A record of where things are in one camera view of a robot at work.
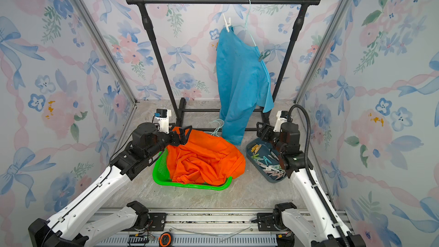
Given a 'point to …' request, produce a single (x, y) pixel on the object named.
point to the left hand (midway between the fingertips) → (184, 125)
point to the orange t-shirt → (202, 158)
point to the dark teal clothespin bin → (264, 155)
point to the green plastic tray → (160, 174)
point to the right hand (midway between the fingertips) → (264, 125)
